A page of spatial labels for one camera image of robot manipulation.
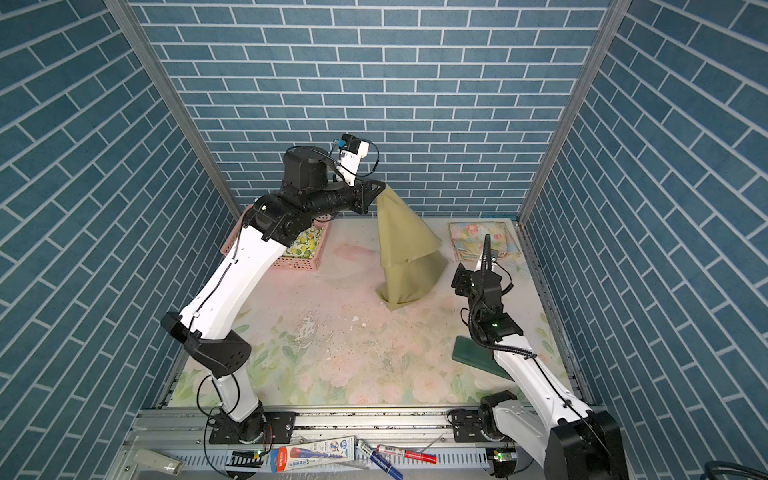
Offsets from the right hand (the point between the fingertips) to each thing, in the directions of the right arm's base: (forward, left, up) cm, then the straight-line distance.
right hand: (470, 263), depth 82 cm
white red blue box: (-45, +37, -18) cm, 61 cm away
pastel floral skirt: (+27, -4, -19) cm, 33 cm away
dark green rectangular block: (-17, -3, -22) cm, 28 cm away
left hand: (+1, +23, +26) cm, 34 cm away
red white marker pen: (-43, +13, -19) cm, 49 cm away
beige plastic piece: (-49, +70, -16) cm, 87 cm away
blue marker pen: (-45, +21, -19) cm, 53 cm away
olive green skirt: (-5, +15, +2) cm, 16 cm away
